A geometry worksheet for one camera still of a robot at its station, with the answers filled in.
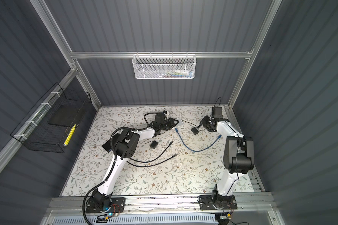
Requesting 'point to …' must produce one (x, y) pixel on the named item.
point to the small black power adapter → (154, 144)
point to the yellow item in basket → (72, 131)
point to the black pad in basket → (65, 115)
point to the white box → (180, 123)
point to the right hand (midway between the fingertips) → (204, 123)
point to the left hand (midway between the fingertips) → (179, 121)
